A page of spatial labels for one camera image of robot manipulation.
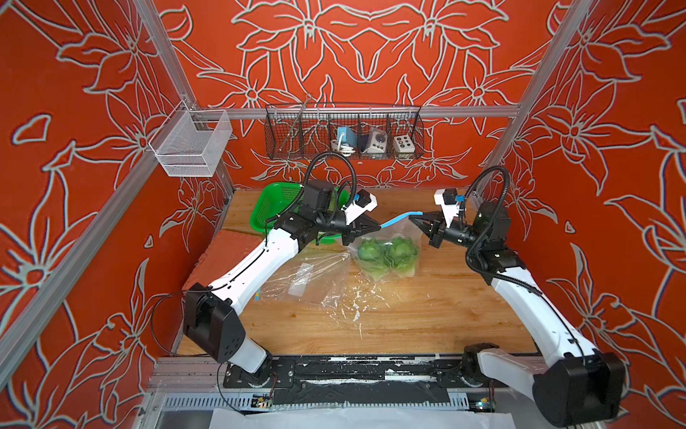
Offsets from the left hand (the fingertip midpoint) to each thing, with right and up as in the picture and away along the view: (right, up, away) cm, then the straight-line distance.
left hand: (376, 223), depth 70 cm
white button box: (+14, +28, +25) cm, 40 cm away
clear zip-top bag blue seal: (-17, -20, +20) cm, 33 cm away
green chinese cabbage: (+1, -12, +13) cm, 18 cm away
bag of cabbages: (+8, -1, +1) cm, 8 cm away
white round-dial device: (+3, +28, +21) cm, 35 cm away
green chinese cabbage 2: (+8, -11, +13) cm, 19 cm away
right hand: (+9, +2, 0) cm, 9 cm away
